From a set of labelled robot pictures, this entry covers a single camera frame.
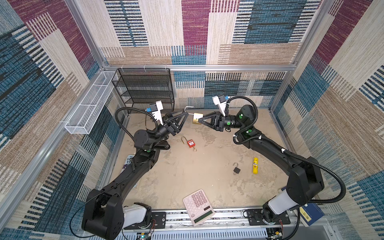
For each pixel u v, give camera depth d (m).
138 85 1.07
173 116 0.63
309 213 0.74
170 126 0.57
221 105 0.62
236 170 0.89
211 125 0.63
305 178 0.44
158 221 0.73
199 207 0.76
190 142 1.00
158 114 0.58
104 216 0.40
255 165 0.89
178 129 0.58
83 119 0.91
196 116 0.63
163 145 0.98
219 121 0.61
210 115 0.64
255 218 0.73
